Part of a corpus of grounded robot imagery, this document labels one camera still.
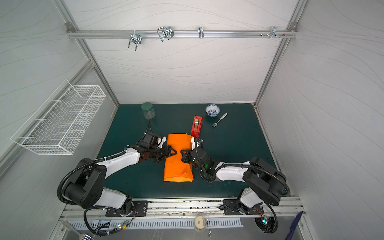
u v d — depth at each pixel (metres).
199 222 0.61
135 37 0.78
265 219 0.72
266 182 0.44
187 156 0.73
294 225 0.70
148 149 0.71
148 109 1.05
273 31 0.76
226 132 1.10
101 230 0.68
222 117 1.11
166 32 0.77
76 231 0.67
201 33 0.78
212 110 1.15
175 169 0.80
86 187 0.43
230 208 0.71
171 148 0.82
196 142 0.78
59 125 0.69
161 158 0.78
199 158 0.62
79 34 0.80
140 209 0.74
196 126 0.99
